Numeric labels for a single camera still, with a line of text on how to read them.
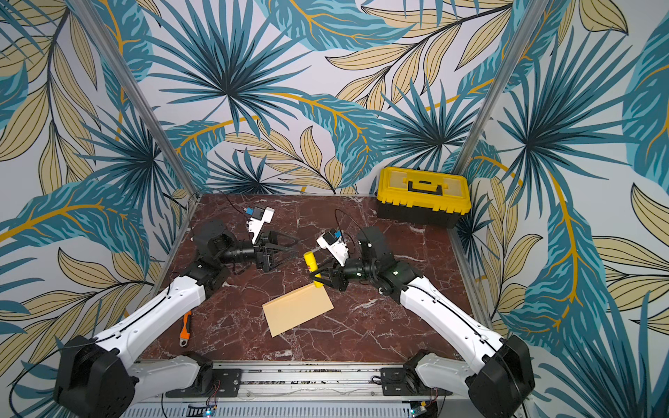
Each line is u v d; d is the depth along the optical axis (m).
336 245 0.62
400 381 0.74
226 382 0.74
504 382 0.38
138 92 0.85
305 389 0.73
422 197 1.00
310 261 0.67
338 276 0.61
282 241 0.72
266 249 0.58
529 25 0.71
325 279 0.66
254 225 0.61
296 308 0.89
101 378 0.38
